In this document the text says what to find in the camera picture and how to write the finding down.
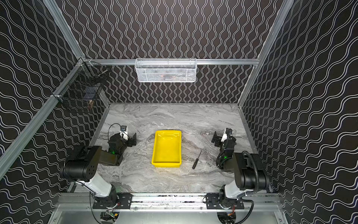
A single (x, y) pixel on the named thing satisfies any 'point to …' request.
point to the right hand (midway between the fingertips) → (224, 133)
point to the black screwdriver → (196, 161)
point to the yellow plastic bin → (167, 149)
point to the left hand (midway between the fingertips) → (132, 131)
